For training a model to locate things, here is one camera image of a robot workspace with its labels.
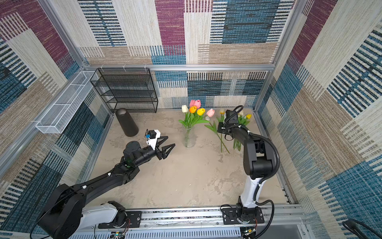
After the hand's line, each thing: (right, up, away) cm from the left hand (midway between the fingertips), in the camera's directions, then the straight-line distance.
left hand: (171, 139), depth 76 cm
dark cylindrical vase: (-31, +9, +20) cm, 38 cm away
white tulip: (+7, +16, +6) cm, 18 cm away
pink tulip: (+13, +18, -1) cm, 22 cm away
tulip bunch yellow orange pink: (+12, +12, +2) cm, 17 cm away
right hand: (+30, +5, +23) cm, 38 cm away
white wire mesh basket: (-52, +10, -5) cm, 54 cm away
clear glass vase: (+9, -2, +21) cm, 23 cm away
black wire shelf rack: (-33, +33, +33) cm, 57 cm away
